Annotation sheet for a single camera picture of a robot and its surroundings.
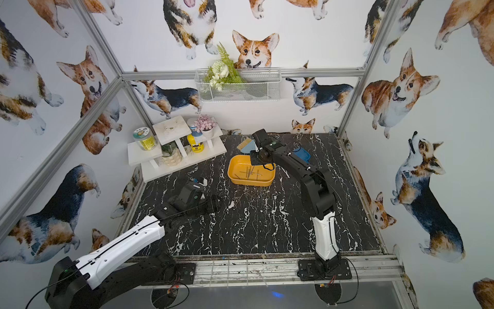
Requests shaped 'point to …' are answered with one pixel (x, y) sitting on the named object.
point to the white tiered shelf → (176, 129)
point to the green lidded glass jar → (145, 138)
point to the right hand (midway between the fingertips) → (260, 152)
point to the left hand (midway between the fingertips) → (218, 196)
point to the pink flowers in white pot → (204, 124)
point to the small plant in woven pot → (171, 154)
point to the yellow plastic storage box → (240, 171)
